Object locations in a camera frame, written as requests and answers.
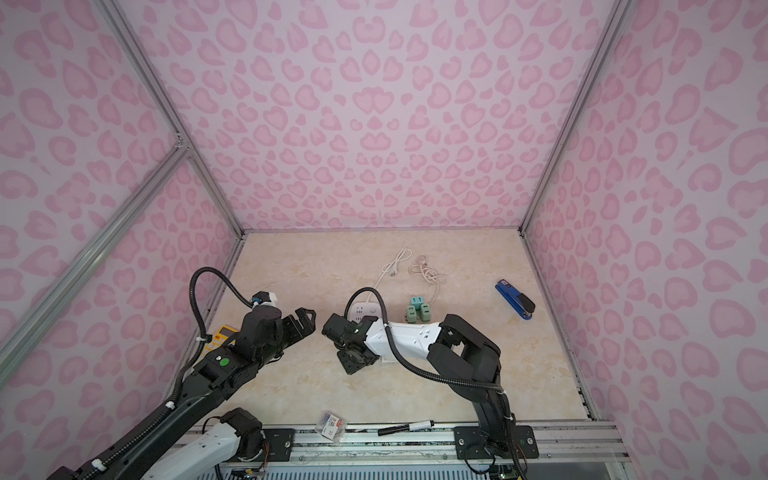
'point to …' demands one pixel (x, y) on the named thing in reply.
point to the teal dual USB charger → (417, 301)
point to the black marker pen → (411, 427)
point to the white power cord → (392, 267)
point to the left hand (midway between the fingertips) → (311, 318)
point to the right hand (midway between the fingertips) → (350, 362)
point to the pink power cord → (424, 269)
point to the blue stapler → (520, 301)
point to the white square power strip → (358, 310)
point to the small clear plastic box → (331, 426)
